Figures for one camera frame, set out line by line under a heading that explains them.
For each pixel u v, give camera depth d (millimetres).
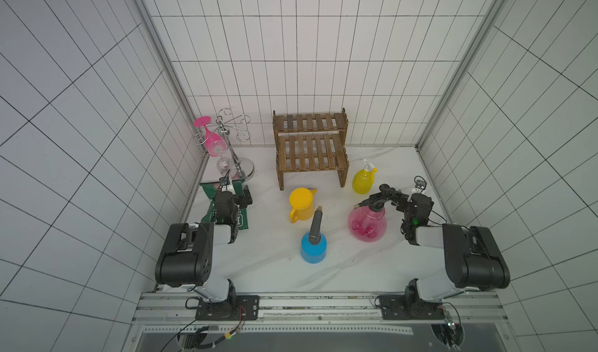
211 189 936
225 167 925
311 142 1021
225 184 792
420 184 789
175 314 727
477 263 439
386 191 686
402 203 830
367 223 845
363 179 949
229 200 736
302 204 858
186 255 452
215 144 825
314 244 749
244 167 1102
